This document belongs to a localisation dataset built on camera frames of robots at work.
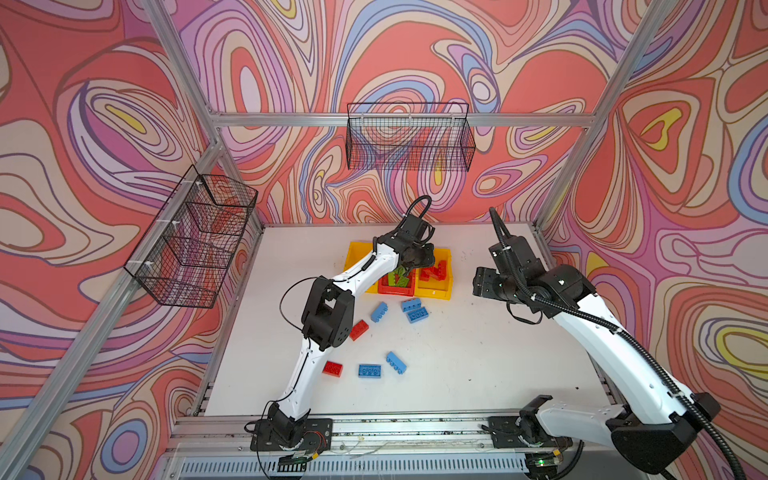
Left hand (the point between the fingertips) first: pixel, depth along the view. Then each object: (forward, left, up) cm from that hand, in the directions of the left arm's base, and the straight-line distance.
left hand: (438, 256), depth 94 cm
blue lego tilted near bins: (-14, +19, -11) cm, 26 cm away
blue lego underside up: (-15, +7, -12) cm, 20 cm away
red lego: (0, -2, -7) cm, 7 cm away
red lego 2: (0, +2, -10) cm, 10 cm away
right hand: (-20, -9, +11) cm, 24 cm away
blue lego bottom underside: (-32, +22, -11) cm, 40 cm away
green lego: (-1, +13, -10) cm, 17 cm away
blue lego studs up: (-11, +10, -11) cm, 19 cm away
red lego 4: (-31, +32, -12) cm, 46 cm away
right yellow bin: (-5, +1, -11) cm, 12 cm away
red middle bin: (-7, +17, -9) cm, 20 cm away
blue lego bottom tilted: (-30, +14, -11) cm, 35 cm away
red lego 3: (-19, +25, -12) cm, 34 cm away
